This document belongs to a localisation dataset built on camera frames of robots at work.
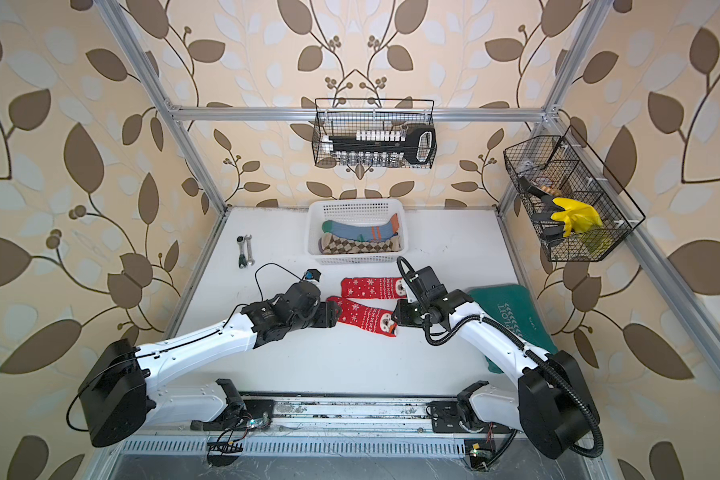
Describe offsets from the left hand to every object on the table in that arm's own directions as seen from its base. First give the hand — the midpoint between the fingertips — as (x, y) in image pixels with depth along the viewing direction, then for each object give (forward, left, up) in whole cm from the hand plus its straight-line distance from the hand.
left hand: (331, 307), depth 82 cm
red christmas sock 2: (+12, -12, -10) cm, 19 cm away
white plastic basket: (+42, -7, -4) cm, 42 cm away
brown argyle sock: (+28, +3, -8) cm, 30 cm away
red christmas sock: (+1, -11, -10) cm, 15 cm away
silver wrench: (+24, +32, -11) cm, 42 cm away
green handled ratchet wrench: (+24, +35, -11) cm, 44 cm away
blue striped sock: (+35, -8, -9) cm, 37 cm away
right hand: (-1, -18, -4) cm, 19 cm away
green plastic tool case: (+4, -54, -6) cm, 54 cm away
